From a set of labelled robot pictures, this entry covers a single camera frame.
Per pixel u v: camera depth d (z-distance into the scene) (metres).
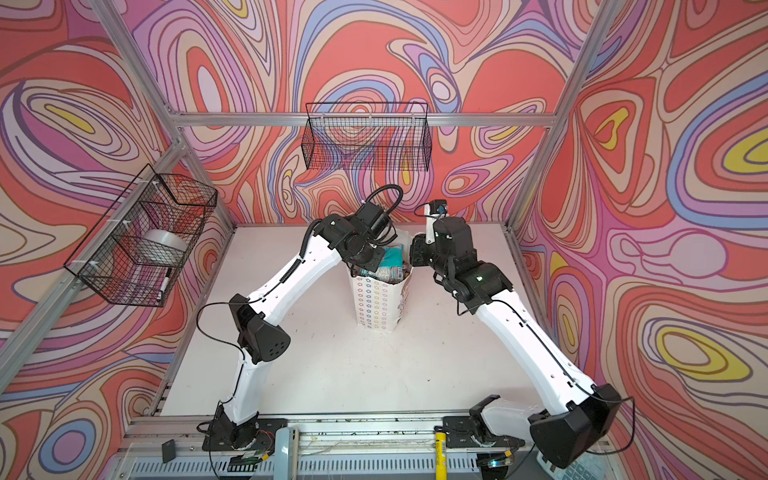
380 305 0.81
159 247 0.70
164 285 0.72
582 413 0.37
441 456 0.69
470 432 0.73
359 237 0.57
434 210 0.60
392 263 0.82
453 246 0.49
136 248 0.70
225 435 0.63
